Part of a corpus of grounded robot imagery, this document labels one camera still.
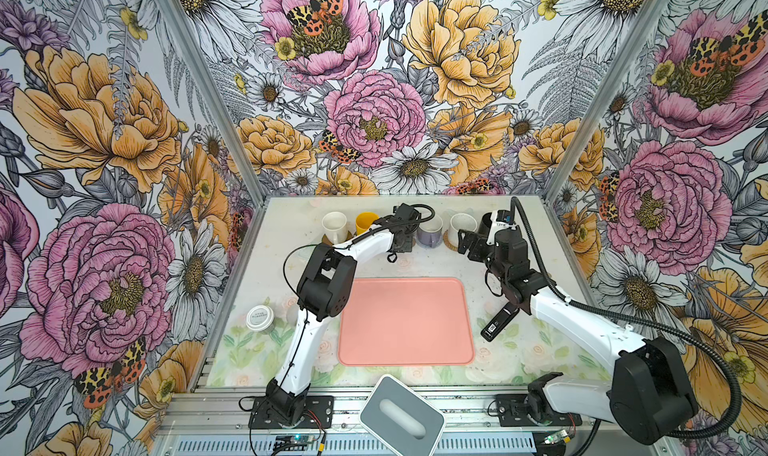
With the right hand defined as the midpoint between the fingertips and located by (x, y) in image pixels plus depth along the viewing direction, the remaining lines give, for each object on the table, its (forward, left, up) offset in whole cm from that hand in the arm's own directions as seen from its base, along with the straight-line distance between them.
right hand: (472, 242), depth 85 cm
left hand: (+10, +21, -15) cm, 28 cm away
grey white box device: (-39, +21, -18) cm, 48 cm away
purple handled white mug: (+15, +9, -13) cm, 22 cm away
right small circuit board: (-44, -14, -19) cm, 50 cm away
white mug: (+21, -3, -15) cm, 26 cm away
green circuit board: (-42, +46, -18) cm, 65 cm away
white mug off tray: (+14, +41, -8) cm, 44 cm away
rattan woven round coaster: (+14, +3, -18) cm, 23 cm away
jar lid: (-16, +59, -11) cm, 62 cm away
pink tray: (-15, +18, -18) cm, 30 cm away
